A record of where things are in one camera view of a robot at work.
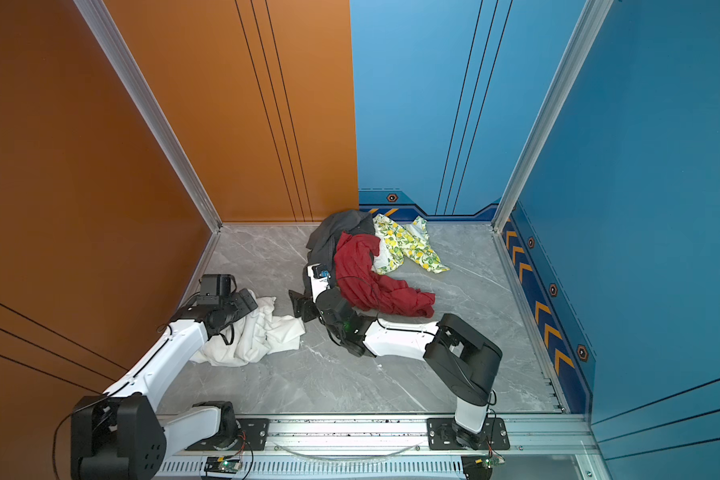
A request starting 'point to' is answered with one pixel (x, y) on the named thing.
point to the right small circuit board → (480, 467)
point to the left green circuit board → (223, 464)
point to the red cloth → (365, 289)
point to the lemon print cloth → (397, 241)
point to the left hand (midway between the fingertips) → (240, 303)
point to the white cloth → (257, 336)
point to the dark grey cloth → (324, 237)
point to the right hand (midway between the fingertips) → (298, 290)
